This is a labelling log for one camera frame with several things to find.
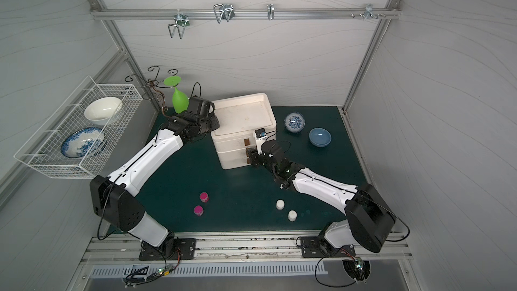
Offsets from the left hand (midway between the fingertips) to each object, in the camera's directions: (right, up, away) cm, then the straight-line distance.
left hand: (216, 121), depth 82 cm
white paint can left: (+27, -35, 0) cm, 44 cm away
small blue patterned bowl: (+37, 0, +29) cm, 47 cm away
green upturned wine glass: (-19, +10, +10) cm, 23 cm away
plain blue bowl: (+50, -8, +24) cm, 56 cm away
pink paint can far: (-5, -32, +1) cm, 33 cm away
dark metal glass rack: (-30, +14, +8) cm, 35 cm away
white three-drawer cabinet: (+9, +2, +2) cm, 10 cm away
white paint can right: (+31, -38, -3) cm, 50 cm away
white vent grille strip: (+4, -53, -12) cm, 54 cm away
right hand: (+15, -10, -1) cm, 18 cm away
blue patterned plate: (-40, -8, -17) cm, 44 cm away
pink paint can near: (-7, -37, -2) cm, 37 cm away
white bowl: (-40, +4, -10) cm, 41 cm away
